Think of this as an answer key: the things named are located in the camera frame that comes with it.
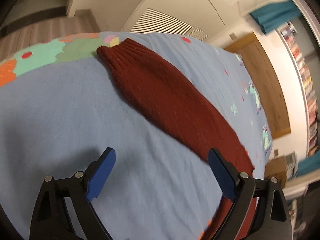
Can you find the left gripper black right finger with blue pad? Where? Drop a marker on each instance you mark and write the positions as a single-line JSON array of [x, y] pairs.
[[271, 219]]

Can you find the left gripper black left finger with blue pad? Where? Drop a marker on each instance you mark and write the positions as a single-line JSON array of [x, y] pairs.
[[51, 218]]

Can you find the dark red knitted sweater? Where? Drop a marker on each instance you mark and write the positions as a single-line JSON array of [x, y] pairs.
[[170, 99]]

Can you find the wooden nightstand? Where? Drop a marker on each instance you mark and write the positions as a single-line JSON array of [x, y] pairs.
[[277, 167]]

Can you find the light blue patterned bedsheet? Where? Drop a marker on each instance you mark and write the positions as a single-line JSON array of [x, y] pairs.
[[60, 110]]

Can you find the wooden headboard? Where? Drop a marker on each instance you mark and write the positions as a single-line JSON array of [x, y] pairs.
[[266, 81]]

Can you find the bookshelf with books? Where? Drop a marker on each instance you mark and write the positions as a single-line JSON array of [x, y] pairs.
[[288, 32]]

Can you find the teal curtain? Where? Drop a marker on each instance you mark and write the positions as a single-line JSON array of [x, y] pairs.
[[273, 15]]

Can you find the white wardrobe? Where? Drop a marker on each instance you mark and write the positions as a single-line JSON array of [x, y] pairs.
[[210, 16]]

